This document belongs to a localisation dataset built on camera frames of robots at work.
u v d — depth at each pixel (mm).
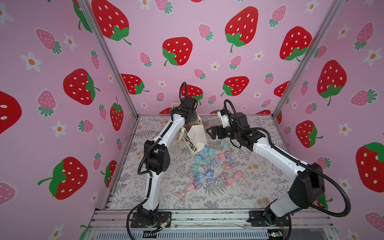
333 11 699
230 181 837
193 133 863
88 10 687
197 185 818
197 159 926
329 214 416
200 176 864
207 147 991
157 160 557
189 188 817
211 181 837
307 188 424
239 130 614
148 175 592
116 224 732
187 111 702
